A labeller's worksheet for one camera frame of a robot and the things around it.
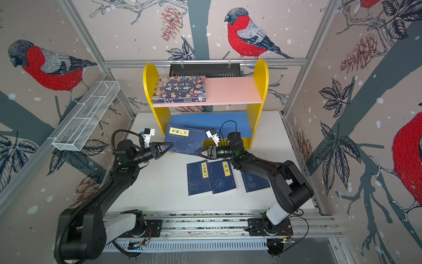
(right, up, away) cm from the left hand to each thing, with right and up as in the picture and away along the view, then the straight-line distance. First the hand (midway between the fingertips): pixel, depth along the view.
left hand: (171, 146), depth 73 cm
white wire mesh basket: (-42, +7, -2) cm, 43 cm away
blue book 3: (+24, -19, +15) cm, 34 cm away
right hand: (+11, -5, +2) cm, 13 cm away
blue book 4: (+41, -21, +14) cm, 48 cm away
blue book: (+6, +3, +5) cm, 8 cm away
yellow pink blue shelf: (+27, +26, +49) cm, 62 cm away
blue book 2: (+11, -20, +16) cm, 28 cm away
